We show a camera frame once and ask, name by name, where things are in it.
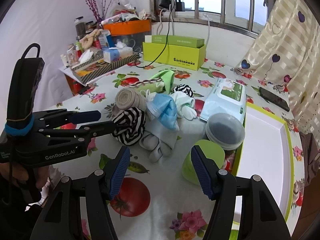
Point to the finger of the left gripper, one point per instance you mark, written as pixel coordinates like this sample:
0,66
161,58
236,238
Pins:
84,117
101,128

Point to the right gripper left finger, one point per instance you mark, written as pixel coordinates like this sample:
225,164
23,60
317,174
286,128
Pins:
102,186

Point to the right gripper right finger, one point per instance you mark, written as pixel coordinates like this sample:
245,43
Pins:
219,186

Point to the black white striped sock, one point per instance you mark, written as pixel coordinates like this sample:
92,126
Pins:
129,126

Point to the blue face mask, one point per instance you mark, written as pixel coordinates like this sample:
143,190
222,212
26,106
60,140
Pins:
162,107

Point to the person's left hand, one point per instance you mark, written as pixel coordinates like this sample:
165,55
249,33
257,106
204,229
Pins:
18,173

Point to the green round sponge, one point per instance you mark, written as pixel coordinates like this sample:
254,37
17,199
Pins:
201,156

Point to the beige rolled sock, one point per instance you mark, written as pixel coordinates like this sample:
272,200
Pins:
127,98

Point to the striped flat gift box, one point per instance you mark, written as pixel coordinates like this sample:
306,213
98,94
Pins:
93,68

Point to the clear round lidded container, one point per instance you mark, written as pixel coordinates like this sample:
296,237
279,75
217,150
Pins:
225,130

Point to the white grey sock pair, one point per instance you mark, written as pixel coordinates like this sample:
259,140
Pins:
158,140

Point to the white tray green rim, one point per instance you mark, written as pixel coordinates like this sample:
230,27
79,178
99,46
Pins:
267,151

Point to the floral fruit tablecloth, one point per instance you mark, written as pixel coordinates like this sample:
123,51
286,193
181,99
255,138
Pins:
164,204

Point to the green towel with trim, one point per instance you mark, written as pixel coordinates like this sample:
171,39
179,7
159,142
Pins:
162,82

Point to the blue tissue box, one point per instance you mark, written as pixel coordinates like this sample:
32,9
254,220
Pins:
114,54

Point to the white green baby sock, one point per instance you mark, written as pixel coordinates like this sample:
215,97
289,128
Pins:
185,105

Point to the wet wipes pack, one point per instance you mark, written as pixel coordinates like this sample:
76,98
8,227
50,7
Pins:
227,96

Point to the small striped rolled sock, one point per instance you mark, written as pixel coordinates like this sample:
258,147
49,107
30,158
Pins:
185,89

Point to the dark jar with lid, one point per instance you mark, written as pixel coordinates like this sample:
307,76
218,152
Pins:
80,27

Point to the orange storage box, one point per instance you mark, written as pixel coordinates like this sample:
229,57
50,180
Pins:
128,28

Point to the black smartphone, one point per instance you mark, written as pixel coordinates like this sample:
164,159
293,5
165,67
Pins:
273,98

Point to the yellow-green cardboard box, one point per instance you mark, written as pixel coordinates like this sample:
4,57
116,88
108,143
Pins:
179,51

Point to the black charger on sill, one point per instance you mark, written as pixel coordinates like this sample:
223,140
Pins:
169,4

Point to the beige heart pattern curtain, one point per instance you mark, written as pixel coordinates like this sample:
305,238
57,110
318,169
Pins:
286,54

